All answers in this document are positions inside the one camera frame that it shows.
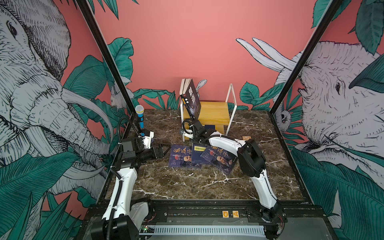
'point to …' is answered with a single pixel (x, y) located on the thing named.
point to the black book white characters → (191, 100)
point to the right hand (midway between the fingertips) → (191, 130)
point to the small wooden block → (246, 138)
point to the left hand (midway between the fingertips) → (165, 146)
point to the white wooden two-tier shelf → (213, 113)
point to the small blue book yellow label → (197, 150)
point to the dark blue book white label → (207, 126)
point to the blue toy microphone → (139, 110)
